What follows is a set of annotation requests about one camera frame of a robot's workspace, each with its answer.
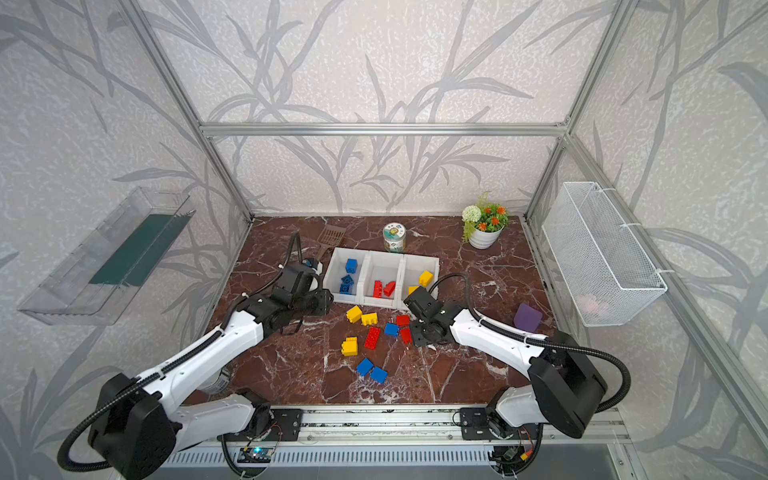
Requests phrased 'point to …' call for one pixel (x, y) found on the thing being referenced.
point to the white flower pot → (485, 239)
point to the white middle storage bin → (385, 267)
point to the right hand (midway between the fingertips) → (421, 324)
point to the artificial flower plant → (486, 217)
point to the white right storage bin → (412, 267)
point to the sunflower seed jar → (394, 236)
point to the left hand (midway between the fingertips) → (332, 288)
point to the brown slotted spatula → (331, 236)
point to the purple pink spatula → (527, 318)
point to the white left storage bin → (337, 269)
